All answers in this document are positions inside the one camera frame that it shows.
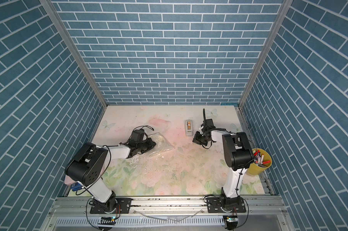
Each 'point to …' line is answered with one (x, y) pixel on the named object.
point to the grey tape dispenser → (189, 128)
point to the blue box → (76, 186)
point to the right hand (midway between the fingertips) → (194, 140)
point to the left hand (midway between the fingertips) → (159, 144)
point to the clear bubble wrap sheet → (161, 145)
